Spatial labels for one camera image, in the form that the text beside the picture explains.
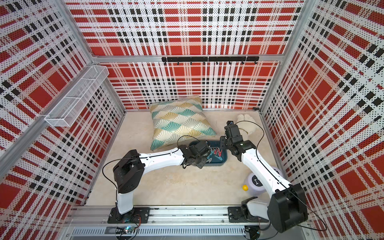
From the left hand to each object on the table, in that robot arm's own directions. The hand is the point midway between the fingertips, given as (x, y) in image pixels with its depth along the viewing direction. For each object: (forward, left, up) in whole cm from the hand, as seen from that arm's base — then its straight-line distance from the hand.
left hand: (202, 159), depth 88 cm
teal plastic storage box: (+1, -7, -5) cm, 8 cm away
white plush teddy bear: (+7, -22, +25) cm, 35 cm away
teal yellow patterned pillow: (+21, +16, +11) cm, 28 cm away
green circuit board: (-34, +35, -3) cm, 49 cm away
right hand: (+7, -14, +11) cm, 19 cm away
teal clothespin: (+3, -10, -4) cm, 11 cm away
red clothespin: (+6, -11, -3) cm, 13 cm away
